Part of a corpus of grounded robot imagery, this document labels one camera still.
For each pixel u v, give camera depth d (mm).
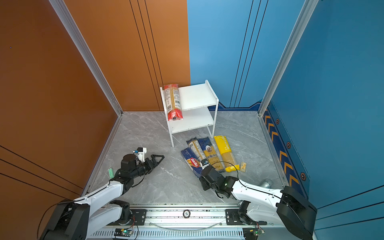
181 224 729
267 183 807
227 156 917
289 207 413
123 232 710
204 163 740
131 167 671
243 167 891
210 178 633
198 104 793
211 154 939
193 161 870
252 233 699
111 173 870
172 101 743
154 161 756
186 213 754
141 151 804
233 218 725
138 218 739
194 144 970
